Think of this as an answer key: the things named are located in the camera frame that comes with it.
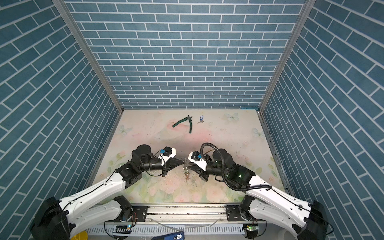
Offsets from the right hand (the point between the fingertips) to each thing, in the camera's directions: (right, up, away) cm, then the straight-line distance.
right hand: (188, 163), depth 69 cm
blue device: (-4, -31, -3) cm, 32 cm away
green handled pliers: (-3, +22, +46) cm, 51 cm away
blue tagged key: (+7, +22, +47) cm, 52 cm away
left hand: (-3, -1, +2) cm, 4 cm away
